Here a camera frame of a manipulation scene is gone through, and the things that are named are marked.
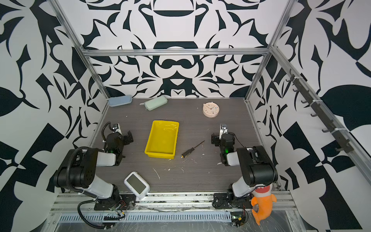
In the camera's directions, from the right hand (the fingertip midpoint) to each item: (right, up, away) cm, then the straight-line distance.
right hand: (223, 131), depth 94 cm
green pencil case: (-48, +20, +21) cm, 56 cm away
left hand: (-65, +1, -1) cm, 65 cm away
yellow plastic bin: (-39, -5, 0) cm, 40 cm away
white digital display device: (-49, -26, -18) cm, 58 cm away
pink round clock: (-5, +15, +17) cm, 23 cm away
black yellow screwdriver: (-22, -12, -3) cm, 25 cm away
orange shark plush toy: (+12, -31, -24) cm, 41 cm away
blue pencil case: (-79, +21, +22) cm, 85 cm away
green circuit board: (+1, -39, -23) cm, 46 cm away
